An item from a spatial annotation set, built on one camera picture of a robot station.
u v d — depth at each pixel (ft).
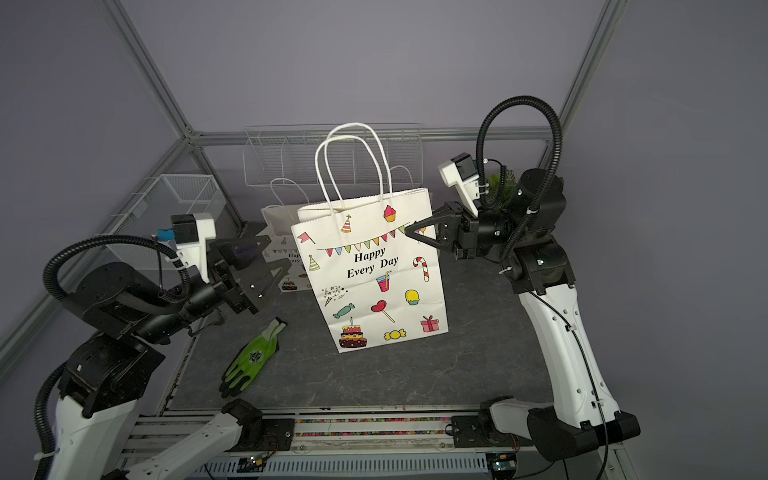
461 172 1.36
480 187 1.44
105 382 1.10
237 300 1.35
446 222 1.43
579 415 1.20
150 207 2.48
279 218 2.96
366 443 2.42
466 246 1.40
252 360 2.77
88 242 1.00
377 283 1.59
